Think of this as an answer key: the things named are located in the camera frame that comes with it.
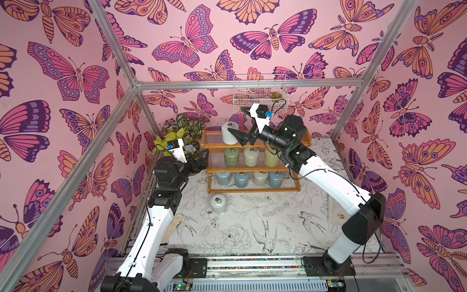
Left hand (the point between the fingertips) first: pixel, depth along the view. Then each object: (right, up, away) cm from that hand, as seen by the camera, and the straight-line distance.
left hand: (202, 150), depth 74 cm
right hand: (+15, +12, -12) cm, 22 cm away
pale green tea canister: (+26, -14, +20) cm, 35 cm away
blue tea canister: (+7, -14, +19) cm, 25 cm away
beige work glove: (-15, -33, +13) cm, 39 cm away
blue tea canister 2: (+16, -14, +18) cm, 28 cm away
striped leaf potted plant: (-11, +12, +24) cm, 29 cm away
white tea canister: (+5, -24, +10) cm, 27 cm away
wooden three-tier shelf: (+12, -8, +16) cm, 22 cm away
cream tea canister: (+21, -2, +11) cm, 24 cm away
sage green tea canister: (+12, -2, +11) cm, 16 cm away
